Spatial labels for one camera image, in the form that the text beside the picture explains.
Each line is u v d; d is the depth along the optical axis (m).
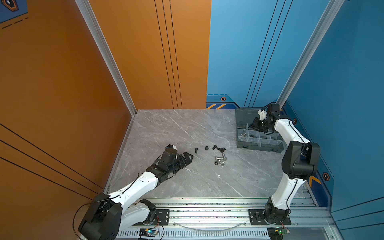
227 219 0.75
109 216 0.40
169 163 0.65
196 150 0.97
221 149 0.97
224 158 0.94
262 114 0.88
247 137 1.00
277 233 0.70
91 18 0.73
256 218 0.72
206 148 0.97
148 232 0.71
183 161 0.74
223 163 0.92
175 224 0.72
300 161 0.52
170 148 0.79
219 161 0.92
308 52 0.85
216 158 0.93
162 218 0.73
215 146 0.99
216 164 0.92
